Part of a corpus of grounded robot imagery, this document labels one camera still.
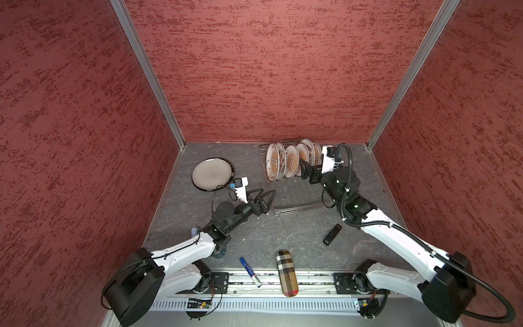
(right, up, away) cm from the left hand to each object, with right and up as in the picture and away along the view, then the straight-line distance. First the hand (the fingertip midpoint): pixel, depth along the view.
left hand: (270, 194), depth 75 cm
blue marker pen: (-10, -28, +3) cm, 30 cm away
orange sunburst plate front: (+1, +12, +27) cm, 30 cm away
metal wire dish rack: (+12, -4, +25) cm, 28 cm away
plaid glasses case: (+6, -29, -1) cm, 30 cm away
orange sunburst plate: (+11, +15, +26) cm, 32 cm away
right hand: (+14, +12, 0) cm, 19 cm away
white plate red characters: (+20, +18, +20) cm, 34 cm away
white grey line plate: (-30, +6, +29) cm, 42 cm away
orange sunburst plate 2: (+17, +16, +25) cm, 34 cm away
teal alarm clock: (-20, -24, +4) cm, 32 cm away
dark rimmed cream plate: (-30, +6, +29) cm, 42 cm away
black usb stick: (+27, -19, +11) cm, 35 cm away
